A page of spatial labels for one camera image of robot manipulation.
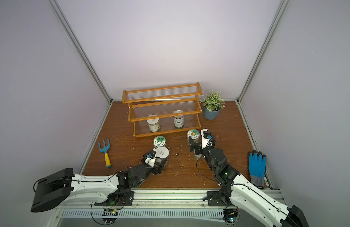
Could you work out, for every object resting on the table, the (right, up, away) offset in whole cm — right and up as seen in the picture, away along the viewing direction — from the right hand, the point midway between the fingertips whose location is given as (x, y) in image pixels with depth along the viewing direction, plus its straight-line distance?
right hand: (198, 133), depth 73 cm
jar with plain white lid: (-20, -13, +4) cm, 24 cm away
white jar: (-28, +3, +20) cm, 34 cm away
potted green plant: (+13, +17, +22) cm, 31 cm away
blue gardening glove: (+38, -22, +12) cm, 46 cm away
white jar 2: (-11, +5, +21) cm, 24 cm away
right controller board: (+15, -41, -5) cm, 44 cm away
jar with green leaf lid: (-23, -7, +13) cm, 27 cm away
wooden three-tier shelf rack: (-22, +13, +22) cm, 34 cm away
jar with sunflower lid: (0, -3, +16) cm, 17 cm away
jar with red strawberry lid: (+1, -16, +12) cm, 20 cm away
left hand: (-20, -14, +5) cm, 25 cm away
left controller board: (-47, -42, -1) cm, 63 cm away
